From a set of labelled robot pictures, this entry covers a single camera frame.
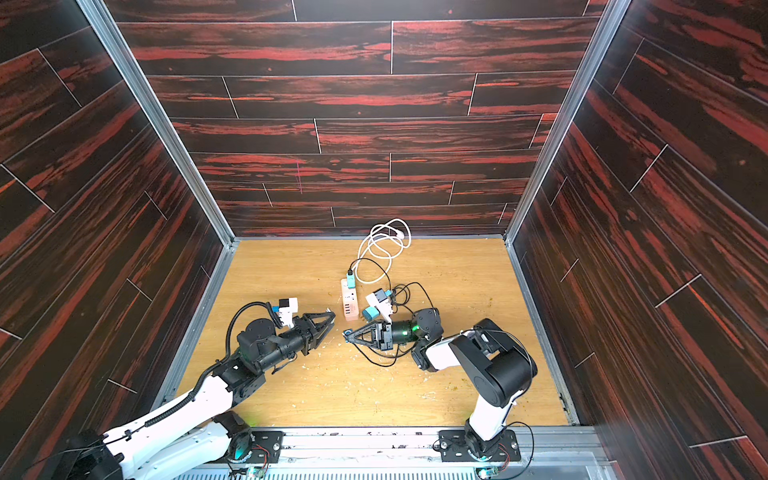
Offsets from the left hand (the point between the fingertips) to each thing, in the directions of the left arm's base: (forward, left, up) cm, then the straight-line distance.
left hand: (336, 321), depth 74 cm
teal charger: (+13, -7, -18) cm, 23 cm away
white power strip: (+17, 0, -18) cm, 25 cm away
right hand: (-3, -4, -2) cm, 5 cm away
